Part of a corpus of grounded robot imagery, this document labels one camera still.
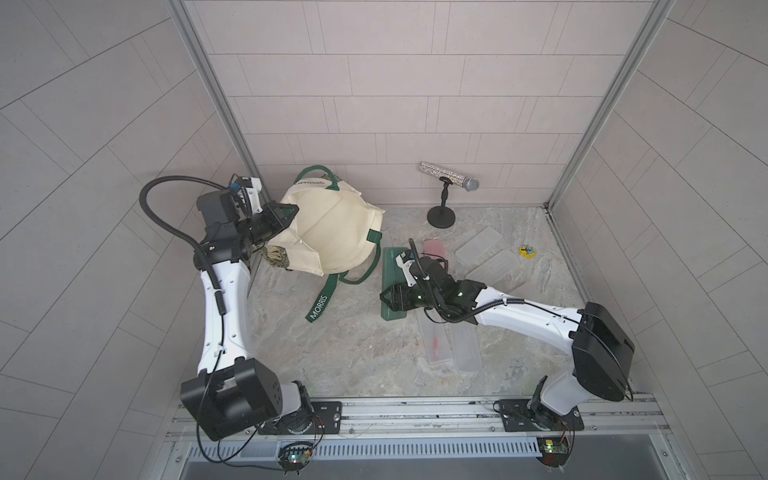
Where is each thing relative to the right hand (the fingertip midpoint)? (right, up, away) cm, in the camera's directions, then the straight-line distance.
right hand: (388, 296), depth 79 cm
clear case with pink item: (+14, -13, +4) cm, 19 cm away
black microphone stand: (+20, +23, +36) cm, 47 cm away
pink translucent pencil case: (+15, +11, +24) cm, 30 cm away
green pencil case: (+1, +6, -3) cm, 7 cm away
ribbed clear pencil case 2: (+21, -15, +2) cm, 26 cm away
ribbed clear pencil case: (+37, +4, +19) cm, 41 cm away
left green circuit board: (-20, -31, -15) cm, 40 cm away
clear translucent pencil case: (+31, +12, +26) cm, 42 cm away
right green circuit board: (+38, -33, -11) cm, 52 cm away
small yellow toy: (+48, +10, +23) cm, 54 cm away
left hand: (-21, +24, -7) cm, 33 cm away
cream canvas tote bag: (-17, +16, +11) cm, 26 cm away
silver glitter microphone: (+26, +32, +15) cm, 44 cm away
